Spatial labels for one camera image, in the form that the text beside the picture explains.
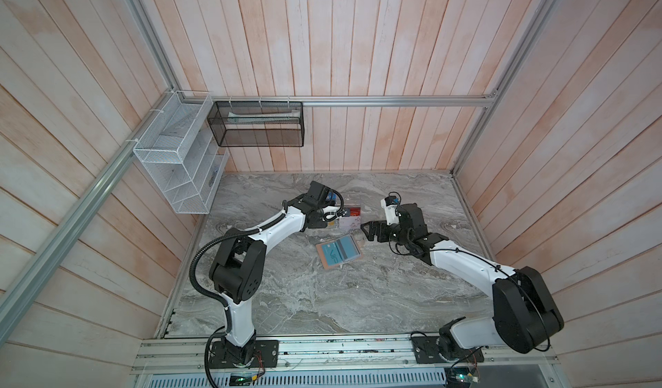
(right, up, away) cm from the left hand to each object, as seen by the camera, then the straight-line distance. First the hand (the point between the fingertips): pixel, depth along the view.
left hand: (319, 211), depth 94 cm
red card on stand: (+14, 0, +6) cm, 16 cm away
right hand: (+19, -4, -6) cm, 20 cm away
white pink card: (+12, -5, +7) cm, 15 cm away
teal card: (+5, -16, -2) cm, 17 cm away
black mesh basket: (-24, +34, +2) cm, 41 cm away
